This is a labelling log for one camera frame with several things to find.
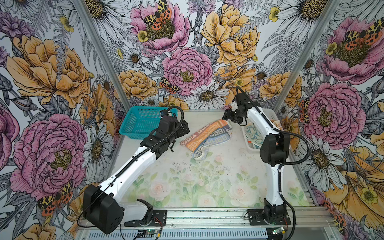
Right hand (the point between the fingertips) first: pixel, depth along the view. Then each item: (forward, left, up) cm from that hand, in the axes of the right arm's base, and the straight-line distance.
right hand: (227, 122), depth 97 cm
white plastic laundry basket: (+11, -34, -6) cm, 36 cm away
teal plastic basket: (+14, +62, -13) cm, 65 cm away
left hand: (-14, +28, +11) cm, 33 cm away
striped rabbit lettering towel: (+2, +5, -13) cm, 14 cm away
